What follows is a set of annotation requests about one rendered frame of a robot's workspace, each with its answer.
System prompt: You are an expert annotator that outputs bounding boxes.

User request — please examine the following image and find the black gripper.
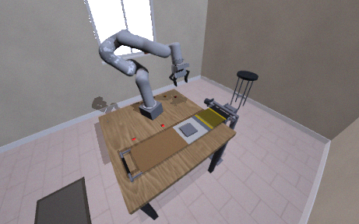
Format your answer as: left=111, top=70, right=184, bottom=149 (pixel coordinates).
left=169, top=64, right=189, bottom=86

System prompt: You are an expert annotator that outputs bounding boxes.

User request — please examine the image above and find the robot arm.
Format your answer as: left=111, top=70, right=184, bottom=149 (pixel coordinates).
left=99, top=29, right=189, bottom=110

